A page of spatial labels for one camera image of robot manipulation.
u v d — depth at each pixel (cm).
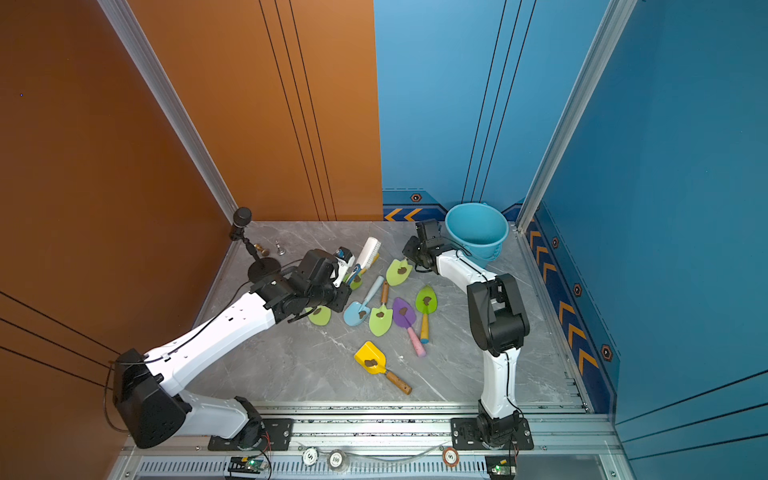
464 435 72
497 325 53
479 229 102
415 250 89
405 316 94
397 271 96
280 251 111
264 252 109
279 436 74
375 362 85
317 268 58
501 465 71
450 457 71
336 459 65
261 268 105
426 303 97
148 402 39
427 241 77
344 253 69
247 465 71
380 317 94
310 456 71
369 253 79
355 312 94
